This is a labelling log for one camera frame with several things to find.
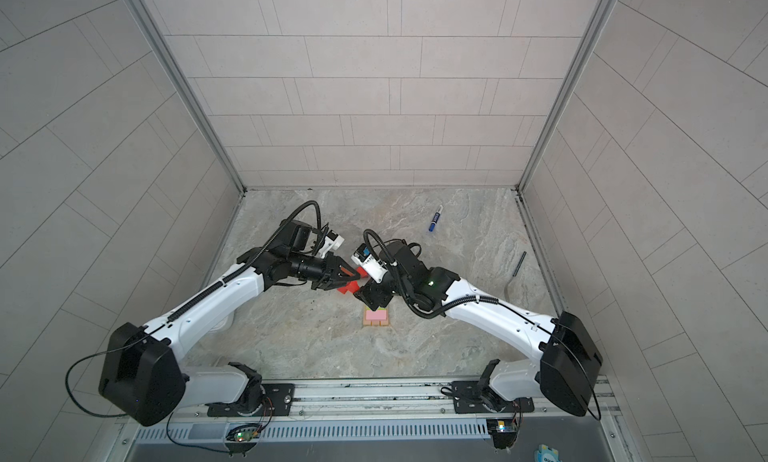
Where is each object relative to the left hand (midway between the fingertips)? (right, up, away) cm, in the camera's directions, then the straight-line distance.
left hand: (361, 277), depth 72 cm
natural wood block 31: (0, -15, +11) cm, 18 cm away
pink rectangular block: (+3, -13, +11) cm, 17 cm away
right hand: (0, -2, +3) cm, 4 cm away
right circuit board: (+33, -34, -4) cm, 48 cm away
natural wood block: (+5, -15, +10) cm, 19 cm away
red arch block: (-2, -2, -1) cm, 3 cm away
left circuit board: (-25, -32, -8) cm, 41 cm away
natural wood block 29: (+3, -15, +11) cm, 19 cm away
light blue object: (+41, -36, -9) cm, 55 cm away
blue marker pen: (+22, +14, +35) cm, 44 cm away
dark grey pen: (+49, 0, +24) cm, 55 cm away
